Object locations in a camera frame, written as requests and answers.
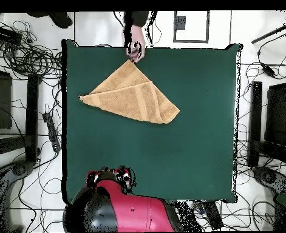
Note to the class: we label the person's hand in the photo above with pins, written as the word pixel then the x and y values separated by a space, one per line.
pixel 137 41

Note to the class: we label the tan terry towel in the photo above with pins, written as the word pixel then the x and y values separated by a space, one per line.
pixel 133 102

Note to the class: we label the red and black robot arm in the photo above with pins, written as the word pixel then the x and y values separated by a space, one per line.
pixel 133 211

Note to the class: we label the person's dark-sleeved forearm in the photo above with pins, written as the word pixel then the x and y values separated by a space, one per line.
pixel 139 18

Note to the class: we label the dark grey square plate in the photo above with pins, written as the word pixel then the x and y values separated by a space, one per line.
pixel 180 22

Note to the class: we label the dark rounded object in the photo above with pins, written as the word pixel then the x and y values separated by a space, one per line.
pixel 60 19

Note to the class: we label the dark green table cloth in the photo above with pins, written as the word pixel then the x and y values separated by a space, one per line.
pixel 157 157

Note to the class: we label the black stand beam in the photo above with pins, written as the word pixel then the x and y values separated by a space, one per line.
pixel 32 116
pixel 255 121

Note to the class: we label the black electronics box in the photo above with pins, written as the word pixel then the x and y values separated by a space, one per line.
pixel 5 34

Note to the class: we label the black pole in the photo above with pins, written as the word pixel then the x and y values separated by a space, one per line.
pixel 271 32

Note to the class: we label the black power adapter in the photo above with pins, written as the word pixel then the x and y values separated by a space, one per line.
pixel 269 70

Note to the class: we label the dark cabinet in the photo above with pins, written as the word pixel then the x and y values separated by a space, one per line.
pixel 278 114
pixel 1 102

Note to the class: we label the black stand base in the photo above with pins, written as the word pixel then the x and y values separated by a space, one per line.
pixel 18 170
pixel 270 178

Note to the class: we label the long black power strip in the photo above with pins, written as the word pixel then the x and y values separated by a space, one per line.
pixel 213 214

